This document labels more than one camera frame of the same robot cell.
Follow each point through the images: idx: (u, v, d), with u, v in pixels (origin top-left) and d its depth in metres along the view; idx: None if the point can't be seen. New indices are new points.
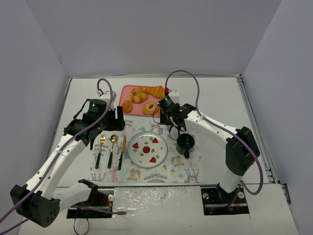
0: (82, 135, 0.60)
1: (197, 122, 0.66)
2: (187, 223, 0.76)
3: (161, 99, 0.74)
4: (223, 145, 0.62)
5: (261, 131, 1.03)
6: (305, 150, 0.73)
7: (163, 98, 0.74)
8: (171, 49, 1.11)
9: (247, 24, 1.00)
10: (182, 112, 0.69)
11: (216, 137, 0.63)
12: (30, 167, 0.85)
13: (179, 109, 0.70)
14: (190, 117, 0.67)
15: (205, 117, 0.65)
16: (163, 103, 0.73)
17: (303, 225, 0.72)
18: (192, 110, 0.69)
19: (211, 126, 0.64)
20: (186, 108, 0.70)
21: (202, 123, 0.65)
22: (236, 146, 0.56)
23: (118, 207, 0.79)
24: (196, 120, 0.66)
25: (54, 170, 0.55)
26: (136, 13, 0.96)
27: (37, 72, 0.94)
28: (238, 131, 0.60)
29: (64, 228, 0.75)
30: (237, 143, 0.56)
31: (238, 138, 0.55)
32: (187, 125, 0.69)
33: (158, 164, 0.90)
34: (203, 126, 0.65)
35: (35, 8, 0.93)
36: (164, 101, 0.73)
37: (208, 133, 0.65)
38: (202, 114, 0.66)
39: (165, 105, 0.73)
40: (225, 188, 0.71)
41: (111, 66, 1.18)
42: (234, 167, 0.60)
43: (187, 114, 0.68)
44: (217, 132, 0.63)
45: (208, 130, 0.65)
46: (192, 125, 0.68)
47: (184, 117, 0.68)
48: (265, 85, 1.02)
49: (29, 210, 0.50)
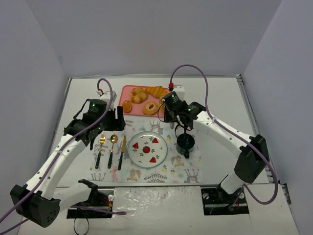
0: (82, 135, 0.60)
1: (207, 125, 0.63)
2: (187, 223, 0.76)
3: (167, 96, 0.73)
4: (234, 152, 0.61)
5: (261, 131, 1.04)
6: (305, 150, 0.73)
7: (170, 95, 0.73)
8: (171, 49, 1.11)
9: (248, 24, 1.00)
10: (191, 112, 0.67)
11: (228, 143, 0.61)
12: (30, 167, 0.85)
13: (188, 109, 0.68)
14: (200, 119, 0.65)
15: (216, 120, 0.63)
16: (169, 100, 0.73)
17: (303, 225, 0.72)
18: (201, 111, 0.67)
19: (222, 130, 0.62)
20: (195, 107, 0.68)
21: (213, 126, 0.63)
22: (250, 155, 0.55)
23: (118, 207, 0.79)
24: (207, 122, 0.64)
25: (54, 170, 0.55)
26: (136, 13, 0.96)
27: (36, 71, 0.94)
28: (252, 139, 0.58)
29: (64, 228, 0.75)
30: (251, 152, 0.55)
31: (252, 146, 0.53)
32: (195, 126, 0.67)
33: (158, 164, 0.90)
34: (213, 129, 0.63)
35: (35, 8, 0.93)
36: (170, 98, 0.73)
37: (218, 137, 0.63)
38: (213, 117, 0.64)
39: (171, 103, 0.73)
40: (226, 189, 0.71)
41: (111, 66, 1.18)
42: (242, 173, 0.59)
43: (196, 115, 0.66)
44: (230, 138, 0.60)
45: (218, 134, 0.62)
46: (201, 127, 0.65)
47: (193, 118, 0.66)
48: (265, 85, 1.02)
49: (29, 210, 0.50)
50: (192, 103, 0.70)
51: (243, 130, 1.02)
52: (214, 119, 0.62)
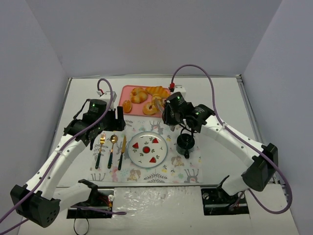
0: (82, 135, 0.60)
1: (217, 131, 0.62)
2: (187, 223, 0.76)
3: (172, 98, 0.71)
4: (244, 161, 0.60)
5: (261, 131, 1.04)
6: (305, 150, 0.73)
7: (175, 96, 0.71)
8: (171, 49, 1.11)
9: (248, 24, 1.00)
10: (199, 115, 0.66)
11: (239, 152, 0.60)
12: (30, 167, 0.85)
13: (195, 112, 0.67)
14: (210, 124, 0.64)
15: (227, 127, 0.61)
16: (174, 102, 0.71)
17: (303, 225, 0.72)
18: (210, 115, 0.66)
19: (233, 137, 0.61)
20: (203, 111, 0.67)
21: (223, 132, 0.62)
22: (262, 166, 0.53)
23: (118, 207, 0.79)
24: (217, 129, 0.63)
25: (54, 170, 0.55)
26: (136, 13, 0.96)
27: (36, 72, 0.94)
28: (264, 149, 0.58)
29: (64, 228, 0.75)
30: (263, 162, 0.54)
31: (264, 156, 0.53)
32: (204, 130, 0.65)
33: (158, 164, 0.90)
34: (223, 136, 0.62)
35: (35, 8, 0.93)
36: (176, 99, 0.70)
37: (228, 144, 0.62)
38: (224, 123, 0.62)
39: (176, 105, 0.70)
40: (227, 191, 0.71)
41: (111, 66, 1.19)
42: (251, 182, 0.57)
43: (205, 119, 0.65)
44: (241, 147, 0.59)
45: (229, 141, 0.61)
46: (211, 132, 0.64)
47: (202, 123, 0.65)
48: (264, 85, 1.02)
49: (29, 210, 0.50)
50: (199, 105, 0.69)
51: (243, 130, 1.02)
52: (224, 126, 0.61)
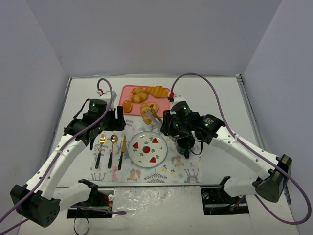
0: (82, 135, 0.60)
1: (231, 144, 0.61)
2: (187, 223, 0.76)
3: (179, 108, 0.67)
4: (258, 174, 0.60)
5: (261, 131, 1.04)
6: (305, 150, 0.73)
7: (182, 106, 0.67)
8: (171, 49, 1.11)
9: (248, 23, 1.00)
10: (209, 127, 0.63)
11: (253, 164, 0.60)
12: (30, 167, 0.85)
13: (205, 124, 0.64)
14: (221, 136, 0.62)
15: (240, 140, 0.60)
16: (181, 112, 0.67)
17: (303, 226, 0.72)
18: (220, 127, 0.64)
19: (246, 150, 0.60)
20: (212, 122, 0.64)
21: (236, 145, 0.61)
22: (279, 179, 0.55)
23: (118, 207, 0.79)
24: (229, 141, 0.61)
25: (54, 170, 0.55)
26: (136, 13, 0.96)
27: (36, 71, 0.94)
28: (279, 161, 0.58)
29: (64, 228, 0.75)
30: (279, 175, 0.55)
31: (280, 170, 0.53)
32: (214, 143, 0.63)
33: (158, 164, 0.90)
34: (236, 149, 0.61)
35: (35, 8, 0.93)
36: (182, 110, 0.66)
37: (241, 157, 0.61)
38: (235, 136, 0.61)
39: (183, 116, 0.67)
40: (229, 193, 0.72)
41: (111, 66, 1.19)
42: (265, 194, 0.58)
43: (216, 131, 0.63)
44: (256, 160, 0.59)
45: (241, 154, 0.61)
46: (222, 145, 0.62)
47: (213, 135, 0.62)
48: (264, 85, 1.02)
49: (28, 209, 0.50)
50: (208, 116, 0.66)
51: (243, 130, 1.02)
52: (238, 138, 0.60)
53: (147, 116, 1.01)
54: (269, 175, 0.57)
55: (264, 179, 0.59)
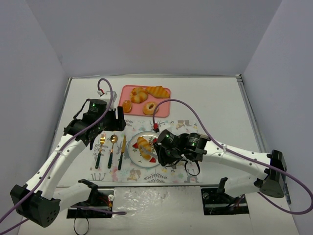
0: (82, 135, 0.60)
1: (222, 155, 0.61)
2: (187, 223, 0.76)
3: (162, 137, 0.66)
4: (257, 176, 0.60)
5: (261, 131, 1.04)
6: (305, 151, 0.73)
7: (164, 135, 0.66)
8: (171, 49, 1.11)
9: (248, 23, 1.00)
10: (196, 145, 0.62)
11: (249, 169, 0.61)
12: (30, 167, 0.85)
13: (190, 143, 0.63)
14: (210, 151, 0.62)
15: (229, 149, 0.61)
16: (166, 141, 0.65)
17: (303, 226, 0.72)
18: (207, 142, 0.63)
19: (237, 158, 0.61)
20: (198, 139, 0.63)
21: (227, 155, 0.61)
22: (278, 176, 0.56)
23: (118, 207, 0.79)
24: (219, 153, 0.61)
25: (54, 170, 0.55)
26: (136, 13, 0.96)
27: (36, 71, 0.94)
28: (271, 158, 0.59)
29: (64, 228, 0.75)
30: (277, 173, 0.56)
31: (274, 168, 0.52)
32: (207, 159, 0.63)
33: (158, 164, 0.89)
34: (228, 159, 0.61)
35: (35, 8, 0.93)
36: (166, 138, 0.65)
37: (235, 164, 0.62)
38: (224, 146, 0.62)
39: (168, 143, 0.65)
40: (231, 194, 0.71)
41: (111, 66, 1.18)
42: (270, 192, 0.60)
43: (204, 148, 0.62)
44: (250, 164, 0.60)
45: (234, 162, 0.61)
46: (214, 159, 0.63)
47: (203, 153, 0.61)
48: (264, 85, 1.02)
49: (28, 210, 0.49)
50: (191, 134, 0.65)
51: (243, 130, 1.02)
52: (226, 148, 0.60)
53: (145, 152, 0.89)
54: (266, 174, 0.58)
55: (263, 180, 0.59)
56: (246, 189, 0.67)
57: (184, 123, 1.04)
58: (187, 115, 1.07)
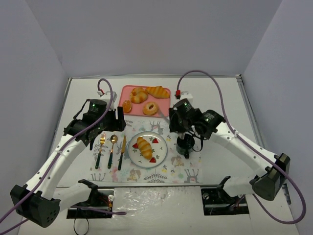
0: (82, 136, 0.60)
1: (229, 140, 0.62)
2: (187, 223, 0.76)
3: (179, 105, 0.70)
4: (255, 171, 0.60)
5: (262, 131, 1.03)
6: (305, 151, 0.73)
7: (183, 103, 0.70)
8: (170, 49, 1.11)
9: (248, 24, 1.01)
10: (210, 122, 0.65)
11: (250, 160, 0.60)
12: (30, 167, 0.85)
13: (205, 119, 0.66)
14: (220, 132, 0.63)
15: (239, 135, 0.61)
16: (182, 109, 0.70)
17: (303, 226, 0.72)
18: (221, 122, 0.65)
19: (244, 148, 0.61)
20: (213, 117, 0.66)
21: (234, 141, 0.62)
22: (276, 176, 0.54)
23: (118, 207, 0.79)
24: (228, 137, 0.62)
25: (54, 170, 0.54)
26: (136, 13, 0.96)
27: (36, 71, 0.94)
28: (276, 159, 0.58)
29: (64, 228, 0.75)
30: (276, 173, 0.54)
31: (278, 167, 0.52)
32: (215, 139, 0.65)
33: (158, 164, 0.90)
34: (235, 146, 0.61)
35: (35, 8, 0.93)
36: (183, 106, 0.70)
37: (238, 153, 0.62)
38: (235, 131, 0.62)
39: (184, 112, 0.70)
40: (229, 192, 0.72)
41: (111, 66, 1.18)
42: (260, 191, 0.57)
43: (215, 127, 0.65)
44: (254, 157, 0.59)
45: (239, 151, 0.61)
46: (221, 140, 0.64)
47: (212, 131, 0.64)
48: (264, 85, 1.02)
49: (28, 210, 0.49)
50: (209, 112, 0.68)
51: (243, 130, 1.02)
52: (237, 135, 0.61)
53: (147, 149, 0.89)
54: (265, 172, 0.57)
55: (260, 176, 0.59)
56: (242, 188, 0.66)
57: None
58: None
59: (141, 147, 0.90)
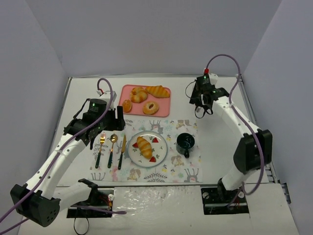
0: (82, 135, 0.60)
1: (224, 108, 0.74)
2: (187, 223, 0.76)
3: (201, 77, 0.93)
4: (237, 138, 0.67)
5: (261, 131, 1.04)
6: (305, 150, 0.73)
7: (202, 77, 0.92)
8: (170, 49, 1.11)
9: (248, 23, 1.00)
10: (215, 94, 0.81)
11: (234, 127, 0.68)
12: (30, 167, 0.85)
13: (213, 92, 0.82)
14: (220, 102, 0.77)
15: (233, 105, 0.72)
16: (199, 82, 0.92)
17: (303, 226, 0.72)
18: (224, 96, 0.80)
19: (234, 116, 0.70)
20: (220, 92, 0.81)
21: (228, 110, 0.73)
22: (250, 143, 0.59)
23: (118, 207, 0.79)
24: (225, 106, 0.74)
25: (54, 170, 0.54)
26: (136, 13, 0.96)
27: (36, 71, 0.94)
28: (258, 131, 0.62)
29: (64, 228, 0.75)
30: (251, 140, 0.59)
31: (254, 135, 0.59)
32: (216, 108, 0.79)
33: (158, 164, 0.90)
34: (227, 113, 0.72)
35: (35, 8, 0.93)
36: (202, 79, 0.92)
37: (229, 121, 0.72)
38: (232, 103, 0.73)
39: (201, 83, 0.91)
40: (225, 184, 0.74)
41: (111, 65, 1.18)
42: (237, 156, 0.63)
43: (218, 98, 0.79)
44: (238, 124, 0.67)
45: (230, 117, 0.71)
46: (219, 109, 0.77)
47: (214, 99, 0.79)
48: (264, 84, 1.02)
49: (29, 209, 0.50)
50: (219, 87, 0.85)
51: None
52: (232, 105, 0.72)
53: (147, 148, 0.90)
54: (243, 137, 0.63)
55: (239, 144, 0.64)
56: (234, 175, 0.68)
57: (184, 122, 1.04)
58: (187, 115, 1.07)
59: (141, 147, 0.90)
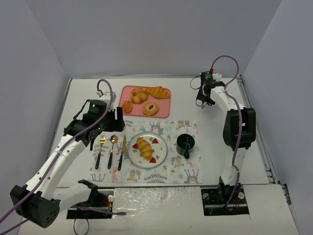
0: (82, 136, 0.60)
1: (219, 93, 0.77)
2: (187, 224, 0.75)
3: (204, 72, 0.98)
4: None
5: (261, 132, 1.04)
6: (305, 151, 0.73)
7: (206, 71, 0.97)
8: (170, 49, 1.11)
9: (248, 24, 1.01)
10: (212, 84, 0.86)
11: (226, 107, 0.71)
12: (30, 168, 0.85)
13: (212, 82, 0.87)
14: (215, 88, 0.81)
15: (226, 91, 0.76)
16: (203, 76, 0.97)
17: (303, 226, 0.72)
18: (220, 85, 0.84)
19: (225, 98, 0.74)
20: (218, 83, 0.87)
21: (221, 94, 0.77)
22: (234, 115, 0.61)
23: (118, 208, 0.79)
24: (219, 91, 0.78)
25: (54, 170, 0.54)
26: (136, 14, 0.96)
27: (36, 72, 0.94)
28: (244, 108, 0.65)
29: (64, 229, 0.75)
30: (235, 113, 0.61)
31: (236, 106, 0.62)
32: (212, 96, 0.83)
33: (158, 164, 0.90)
34: (220, 97, 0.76)
35: (35, 8, 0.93)
36: (205, 73, 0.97)
37: (222, 104, 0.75)
38: (226, 89, 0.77)
39: (204, 77, 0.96)
40: (223, 178, 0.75)
41: (111, 66, 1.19)
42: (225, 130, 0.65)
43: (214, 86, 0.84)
44: (228, 104, 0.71)
45: (221, 100, 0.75)
46: (214, 95, 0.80)
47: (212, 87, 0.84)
48: (264, 85, 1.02)
49: (29, 210, 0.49)
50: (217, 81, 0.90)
51: None
52: (225, 89, 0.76)
53: (147, 150, 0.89)
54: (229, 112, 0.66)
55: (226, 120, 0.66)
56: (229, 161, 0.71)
57: (184, 123, 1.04)
58: (187, 116, 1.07)
59: (141, 147, 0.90)
